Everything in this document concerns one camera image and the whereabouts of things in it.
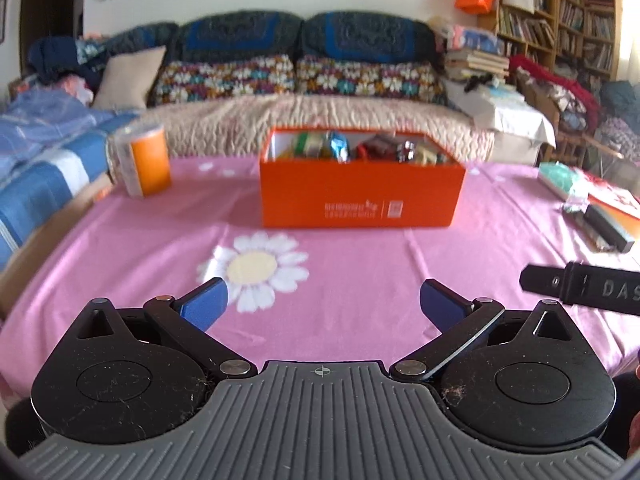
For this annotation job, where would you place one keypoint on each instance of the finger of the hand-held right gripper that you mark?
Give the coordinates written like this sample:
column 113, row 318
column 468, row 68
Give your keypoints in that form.
column 542, row 280

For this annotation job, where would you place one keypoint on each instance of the dark red snack packet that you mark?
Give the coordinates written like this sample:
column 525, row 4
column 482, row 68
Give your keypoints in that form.
column 377, row 146

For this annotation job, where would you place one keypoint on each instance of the small black object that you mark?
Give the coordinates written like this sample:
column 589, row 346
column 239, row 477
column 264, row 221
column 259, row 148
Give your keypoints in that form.
column 477, row 82

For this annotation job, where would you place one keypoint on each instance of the red cloth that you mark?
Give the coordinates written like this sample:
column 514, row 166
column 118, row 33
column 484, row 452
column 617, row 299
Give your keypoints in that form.
column 550, row 80

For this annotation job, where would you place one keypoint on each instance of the blue snack packet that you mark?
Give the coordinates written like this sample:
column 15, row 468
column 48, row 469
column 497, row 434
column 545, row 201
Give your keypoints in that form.
column 338, row 146

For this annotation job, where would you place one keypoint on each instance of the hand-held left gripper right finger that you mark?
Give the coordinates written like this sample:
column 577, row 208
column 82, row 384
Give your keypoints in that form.
column 442, row 304

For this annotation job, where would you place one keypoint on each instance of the floral cushion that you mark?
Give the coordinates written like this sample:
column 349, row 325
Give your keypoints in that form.
column 370, row 80
column 225, row 80

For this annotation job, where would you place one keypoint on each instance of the red white paper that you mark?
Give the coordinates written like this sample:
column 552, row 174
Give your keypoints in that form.
column 617, row 200

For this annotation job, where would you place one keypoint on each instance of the orange canister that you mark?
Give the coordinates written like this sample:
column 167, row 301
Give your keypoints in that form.
column 147, row 160

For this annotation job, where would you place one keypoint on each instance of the cream paper snack bag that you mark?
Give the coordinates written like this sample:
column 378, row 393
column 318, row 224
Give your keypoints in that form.
column 431, row 154

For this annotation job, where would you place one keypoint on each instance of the beige pillow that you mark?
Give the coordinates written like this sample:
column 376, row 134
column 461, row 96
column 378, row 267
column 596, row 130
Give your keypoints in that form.
column 130, row 77

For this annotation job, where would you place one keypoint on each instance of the stack of books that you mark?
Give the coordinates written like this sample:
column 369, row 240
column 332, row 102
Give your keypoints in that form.
column 475, row 62

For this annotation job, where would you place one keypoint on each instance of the long black box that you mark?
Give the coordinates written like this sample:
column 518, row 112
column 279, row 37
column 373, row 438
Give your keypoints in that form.
column 610, row 227

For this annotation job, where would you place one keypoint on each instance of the green tissue pack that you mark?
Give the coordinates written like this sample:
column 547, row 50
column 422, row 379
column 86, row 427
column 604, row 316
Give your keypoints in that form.
column 562, row 177

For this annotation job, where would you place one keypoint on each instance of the dark wooden door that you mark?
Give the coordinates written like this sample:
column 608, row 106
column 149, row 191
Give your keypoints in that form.
column 47, row 5

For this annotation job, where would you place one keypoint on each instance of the small framed picture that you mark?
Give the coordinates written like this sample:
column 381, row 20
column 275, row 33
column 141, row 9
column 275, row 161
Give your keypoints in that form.
column 2, row 17

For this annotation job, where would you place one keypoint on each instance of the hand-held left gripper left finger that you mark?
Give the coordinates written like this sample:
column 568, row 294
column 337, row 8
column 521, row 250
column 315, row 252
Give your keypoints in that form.
column 205, row 304

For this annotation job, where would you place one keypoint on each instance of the wooden bookshelf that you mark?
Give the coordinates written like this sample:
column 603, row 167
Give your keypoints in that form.
column 560, row 15

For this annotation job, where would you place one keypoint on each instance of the pink flower tablecloth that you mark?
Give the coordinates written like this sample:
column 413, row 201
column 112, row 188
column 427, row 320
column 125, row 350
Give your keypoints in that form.
column 380, row 260

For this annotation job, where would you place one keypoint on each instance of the silver dark snack packet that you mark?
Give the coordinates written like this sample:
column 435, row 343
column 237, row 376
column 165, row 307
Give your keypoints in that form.
column 407, row 151

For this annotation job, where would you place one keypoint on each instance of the blue patterned back cushion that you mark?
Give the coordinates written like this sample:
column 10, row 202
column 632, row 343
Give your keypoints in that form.
column 370, row 35
column 240, row 35

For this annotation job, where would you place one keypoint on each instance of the orange cardboard box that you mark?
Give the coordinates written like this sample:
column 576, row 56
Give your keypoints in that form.
column 360, row 195

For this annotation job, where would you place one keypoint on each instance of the pile of clothes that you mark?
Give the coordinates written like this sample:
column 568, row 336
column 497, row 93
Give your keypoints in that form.
column 60, row 62

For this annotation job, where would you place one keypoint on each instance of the blue striped blanket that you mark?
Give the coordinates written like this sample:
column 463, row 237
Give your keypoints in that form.
column 45, row 160

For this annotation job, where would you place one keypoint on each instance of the green snack packet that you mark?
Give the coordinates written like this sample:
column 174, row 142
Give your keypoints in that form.
column 307, row 145

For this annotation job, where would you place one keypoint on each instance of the white cloth covered table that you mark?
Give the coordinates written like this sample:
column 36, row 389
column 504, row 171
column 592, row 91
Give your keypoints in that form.
column 505, row 110

